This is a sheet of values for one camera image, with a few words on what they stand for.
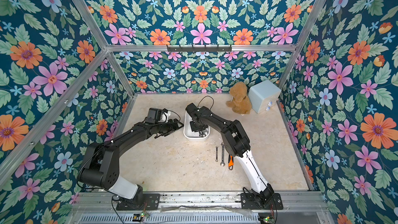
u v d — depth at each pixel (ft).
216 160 2.83
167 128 2.63
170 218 2.31
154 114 2.38
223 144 3.05
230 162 2.82
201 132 3.20
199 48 3.06
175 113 2.72
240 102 3.32
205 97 2.97
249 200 2.42
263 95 3.25
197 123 2.52
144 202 2.40
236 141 1.96
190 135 3.16
